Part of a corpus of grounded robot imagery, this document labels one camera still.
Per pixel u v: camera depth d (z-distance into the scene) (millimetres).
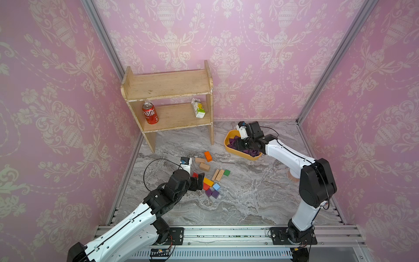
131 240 564
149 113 834
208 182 902
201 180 687
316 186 475
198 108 917
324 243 730
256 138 694
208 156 999
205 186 897
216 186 874
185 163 660
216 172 934
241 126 820
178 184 563
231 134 1060
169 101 1124
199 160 1003
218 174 926
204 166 965
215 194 853
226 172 947
